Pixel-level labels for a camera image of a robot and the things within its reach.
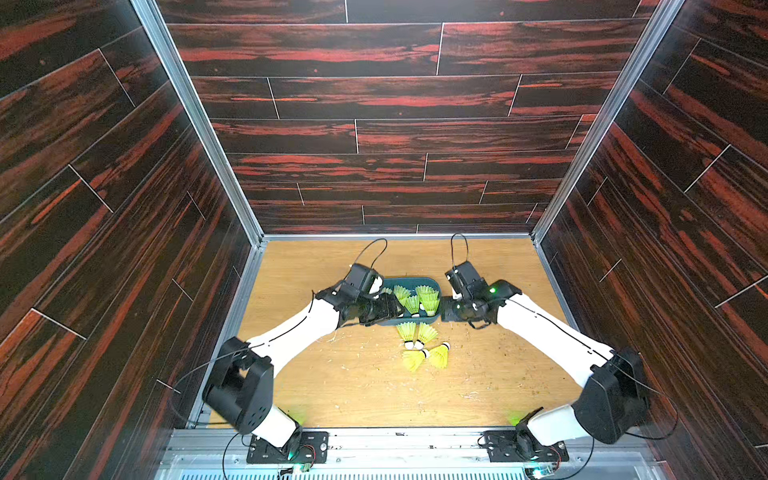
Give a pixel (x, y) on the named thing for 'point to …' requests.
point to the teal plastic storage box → (411, 283)
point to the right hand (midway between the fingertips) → (454, 307)
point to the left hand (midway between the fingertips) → (399, 313)
